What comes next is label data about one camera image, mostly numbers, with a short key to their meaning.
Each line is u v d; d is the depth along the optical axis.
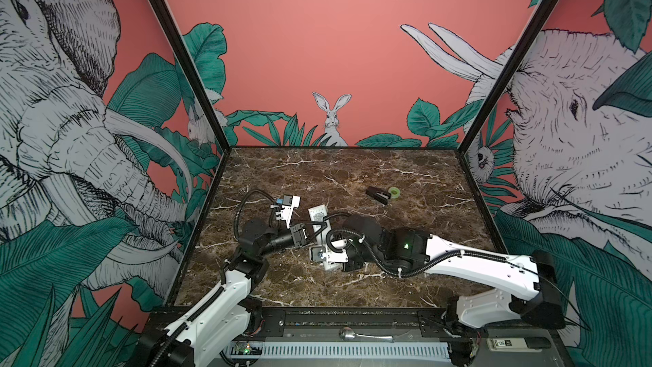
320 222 0.70
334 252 0.55
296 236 0.64
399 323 0.75
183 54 0.88
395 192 1.04
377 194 1.04
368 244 0.48
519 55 0.86
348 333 0.73
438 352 0.70
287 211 0.67
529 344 0.68
